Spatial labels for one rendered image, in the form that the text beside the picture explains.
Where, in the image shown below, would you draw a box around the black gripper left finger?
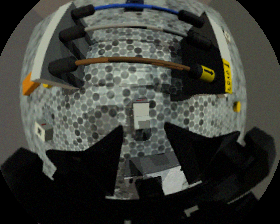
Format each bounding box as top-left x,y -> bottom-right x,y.
46,124 -> 123,197

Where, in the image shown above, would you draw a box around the orange rectangular block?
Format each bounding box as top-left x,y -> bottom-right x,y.
22,71 -> 40,96

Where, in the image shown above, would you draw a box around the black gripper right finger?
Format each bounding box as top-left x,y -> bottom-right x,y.
164,121 -> 241,185

